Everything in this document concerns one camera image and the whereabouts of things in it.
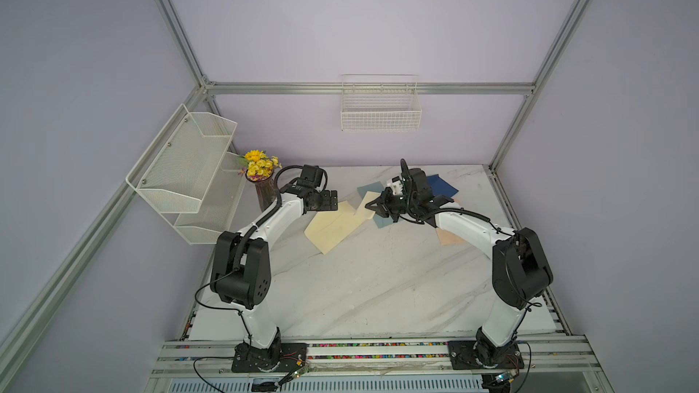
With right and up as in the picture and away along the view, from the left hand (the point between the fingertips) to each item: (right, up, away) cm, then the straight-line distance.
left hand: (321, 204), depth 93 cm
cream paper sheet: (+15, -2, -8) cm, 17 cm away
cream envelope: (+2, -10, +5) cm, 11 cm away
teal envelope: (+20, +6, +18) cm, 28 cm away
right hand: (+16, -1, -7) cm, 17 cm away
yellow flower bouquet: (-19, +12, -7) cm, 24 cm away
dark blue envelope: (+49, +6, +23) cm, 54 cm away
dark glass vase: (-19, +4, 0) cm, 20 cm away
